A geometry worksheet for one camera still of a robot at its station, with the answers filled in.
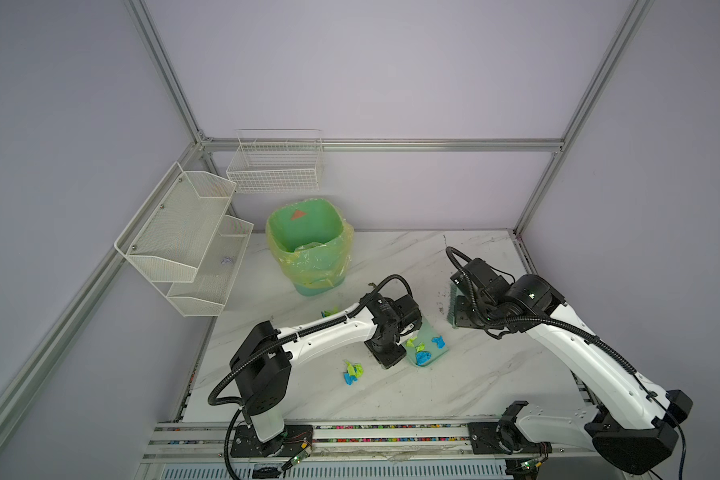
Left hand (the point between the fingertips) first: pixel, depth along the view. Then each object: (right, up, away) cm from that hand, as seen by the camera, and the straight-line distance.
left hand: (383, 358), depth 77 cm
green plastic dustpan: (+13, +2, +7) cm, 14 cm away
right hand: (+18, +13, -7) cm, 23 cm away
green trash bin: (-20, +31, +5) cm, 37 cm away
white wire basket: (-34, +59, +18) cm, 70 cm away
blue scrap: (+16, +2, +7) cm, 18 cm away
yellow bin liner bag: (-20, +32, +6) cm, 38 cm away
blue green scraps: (+11, -1, +4) cm, 11 cm away
